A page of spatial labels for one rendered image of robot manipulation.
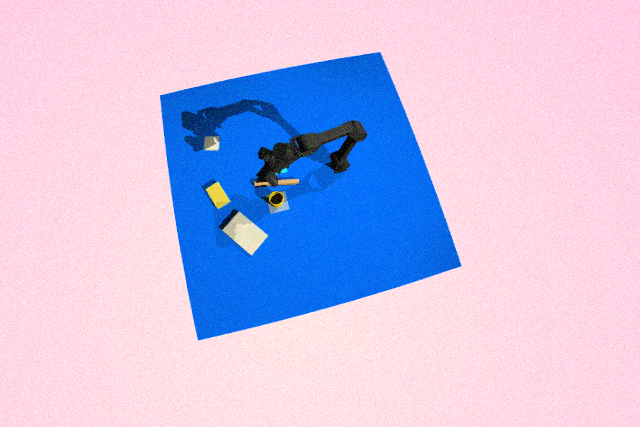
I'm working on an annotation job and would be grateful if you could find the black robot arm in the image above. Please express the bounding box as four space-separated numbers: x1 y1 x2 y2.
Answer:
258 120 368 173

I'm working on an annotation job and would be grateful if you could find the beige flat box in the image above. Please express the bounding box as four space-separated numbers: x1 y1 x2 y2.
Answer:
222 212 268 256

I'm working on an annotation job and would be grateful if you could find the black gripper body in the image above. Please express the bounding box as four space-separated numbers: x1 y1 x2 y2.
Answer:
263 158 290 187

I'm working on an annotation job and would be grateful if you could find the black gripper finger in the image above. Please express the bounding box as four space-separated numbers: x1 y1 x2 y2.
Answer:
256 161 269 177
256 168 267 183

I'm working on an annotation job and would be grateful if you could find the yellow rectangular block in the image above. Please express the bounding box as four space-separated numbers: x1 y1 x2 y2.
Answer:
206 182 230 209

